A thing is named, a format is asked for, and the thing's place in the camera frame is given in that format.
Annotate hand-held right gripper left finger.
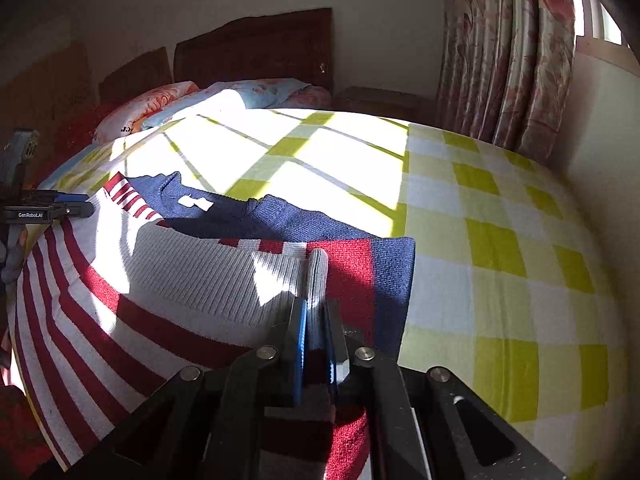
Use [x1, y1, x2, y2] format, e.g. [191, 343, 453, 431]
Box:
[65, 297, 308, 480]

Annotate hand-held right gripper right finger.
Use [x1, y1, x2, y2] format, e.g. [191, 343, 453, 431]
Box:
[322, 297, 568, 480]

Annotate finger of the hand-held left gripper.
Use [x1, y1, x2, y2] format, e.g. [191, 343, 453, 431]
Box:
[52, 201, 96, 219]
[36, 190, 91, 204]

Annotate red white blue striped sweater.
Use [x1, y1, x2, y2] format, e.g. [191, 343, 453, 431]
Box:
[5, 171, 417, 480]

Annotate person's left hand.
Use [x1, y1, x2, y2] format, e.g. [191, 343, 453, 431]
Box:
[0, 227, 27, 283]

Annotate red patterned blanket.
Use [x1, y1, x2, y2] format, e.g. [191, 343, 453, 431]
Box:
[54, 102, 119, 162]

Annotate brown cardboard sheet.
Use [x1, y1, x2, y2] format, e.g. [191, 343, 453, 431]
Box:
[9, 42, 94, 137]

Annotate orange floral pillow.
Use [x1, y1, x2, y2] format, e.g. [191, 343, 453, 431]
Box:
[94, 81, 200, 144]

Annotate small dark wooden headboard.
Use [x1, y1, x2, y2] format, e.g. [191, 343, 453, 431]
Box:
[98, 46, 174, 106]

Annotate yellow white checked bed sheet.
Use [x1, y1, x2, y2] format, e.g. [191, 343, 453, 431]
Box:
[30, 107, 631, 480]

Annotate light blue floral pillow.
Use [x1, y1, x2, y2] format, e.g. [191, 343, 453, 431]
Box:
[141, 77, 313, 130]

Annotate large dark wooden headboard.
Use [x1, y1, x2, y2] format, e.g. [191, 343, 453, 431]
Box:
[173, 7, 335, 95]

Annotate wooden nightstand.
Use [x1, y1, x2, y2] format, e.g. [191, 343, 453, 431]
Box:
[332, 86, 437, 121]

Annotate pink floral pillow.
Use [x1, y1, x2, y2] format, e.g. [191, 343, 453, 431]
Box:
[295, 85, 334, 110]

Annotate pink floral curtain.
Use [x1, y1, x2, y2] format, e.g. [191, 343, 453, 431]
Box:
[436, 0, 577, 163]

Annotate barred window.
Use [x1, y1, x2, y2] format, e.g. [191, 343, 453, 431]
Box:
[570, 0, 632, 50]

